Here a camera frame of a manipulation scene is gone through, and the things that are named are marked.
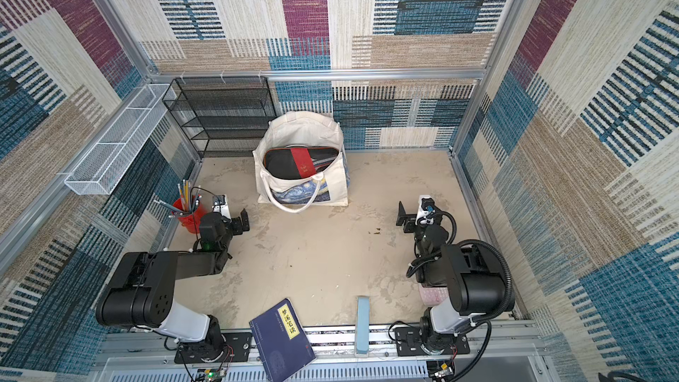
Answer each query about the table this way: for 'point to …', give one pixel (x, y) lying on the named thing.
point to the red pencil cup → (193, 221)
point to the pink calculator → (432, 295)
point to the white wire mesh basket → (99, 173)
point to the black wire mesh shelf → (225, 117)
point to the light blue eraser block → (362, 324)
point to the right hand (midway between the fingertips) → (417, 204)
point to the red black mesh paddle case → (297, 162)
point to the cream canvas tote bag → (326, 187)
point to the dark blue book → (281, 341)
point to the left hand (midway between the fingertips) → (231, 211)
